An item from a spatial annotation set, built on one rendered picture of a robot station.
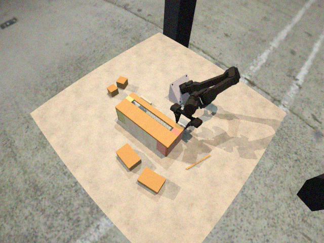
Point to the orange rectangular block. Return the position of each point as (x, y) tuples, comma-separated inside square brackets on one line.
[(151, 180), (129, 157)]

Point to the orange cube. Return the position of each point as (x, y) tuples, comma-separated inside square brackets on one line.
[(122, 82), (112, 90)]

